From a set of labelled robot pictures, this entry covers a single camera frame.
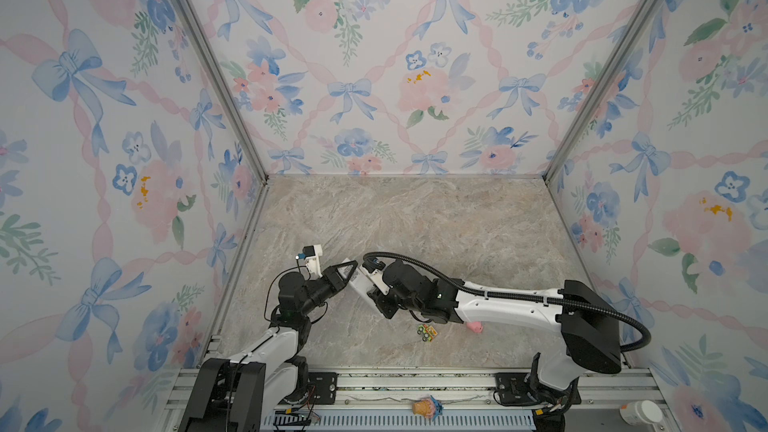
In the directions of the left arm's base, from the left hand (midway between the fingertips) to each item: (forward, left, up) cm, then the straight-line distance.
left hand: (357, 264), depth 80 cm
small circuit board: (-32, +15, -17) cm, 40 cm away
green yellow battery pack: (-14, -19, -12) cm, 26 cm away
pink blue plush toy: (-31, -18, -11) cm, 37 cm away
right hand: (-6, -3, -3) cm, 7 cm away
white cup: (-32, -64, -7) cm, 72 cm away
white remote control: (-5, -1, -2) cm, 5 cm away
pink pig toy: (-12, -32, -12) cm, 36 cm away
